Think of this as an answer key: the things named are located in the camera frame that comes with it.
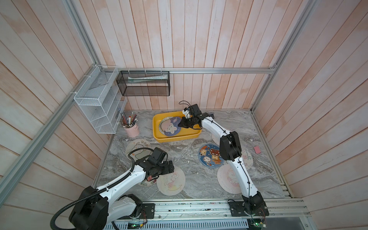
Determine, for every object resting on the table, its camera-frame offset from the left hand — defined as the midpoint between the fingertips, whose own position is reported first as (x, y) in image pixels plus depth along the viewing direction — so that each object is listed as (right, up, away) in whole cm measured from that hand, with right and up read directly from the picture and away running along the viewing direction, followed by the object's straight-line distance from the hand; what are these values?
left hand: (167, 171), depth 83 cm
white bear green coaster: (-20, +8, +12) cm, 25 cm away
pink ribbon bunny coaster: (+52, +5, +9) cm, 53 cm away
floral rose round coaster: (-13, -7, -1) cm, 14 cm away
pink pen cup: (-27, +23, +18) cm, 39 cm away
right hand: (+5, +28, +19) cm, 34 cm away
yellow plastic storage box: (+11, +22, +17) cm, 30 cm away
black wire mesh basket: (-20, +59, +23) cm, 66 cm away
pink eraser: (+61, +10, +14) cm, 63 cm away
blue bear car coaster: (+27, +6, +12) cm, 30 cm away
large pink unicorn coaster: (+36, -5, 0) cm, 37 cm away
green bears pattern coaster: (-5, +26, +25) cm, 36 cm away
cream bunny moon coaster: (+3, -7, -1) cm, 8 cm away
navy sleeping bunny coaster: (-1, +27, +21) cm, 34 cm away
